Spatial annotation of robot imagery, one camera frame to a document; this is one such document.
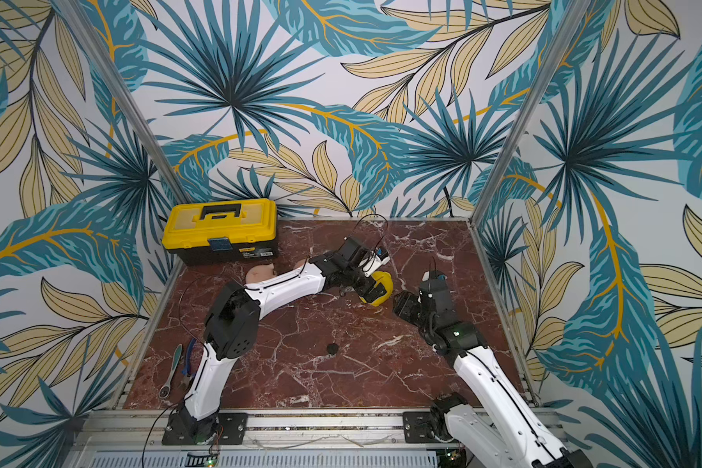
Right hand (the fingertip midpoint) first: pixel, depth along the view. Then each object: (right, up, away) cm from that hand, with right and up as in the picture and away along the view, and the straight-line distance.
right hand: (402, 300), depth 79 cm
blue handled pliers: (-59, -21, +2) cm, 63 cm away
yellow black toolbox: (-60, +20, +15) cm, 65 cm away
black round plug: (-20, -16, +8) cm, 27 cm away
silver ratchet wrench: (-64, -24, -1) cm, 68 cm away
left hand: (-6, +3, +11) cm, 13 cm away
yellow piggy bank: (-4, +5, +12) cm, 13 cm away
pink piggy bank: (-43, +7, +14) cm, 46 cm away
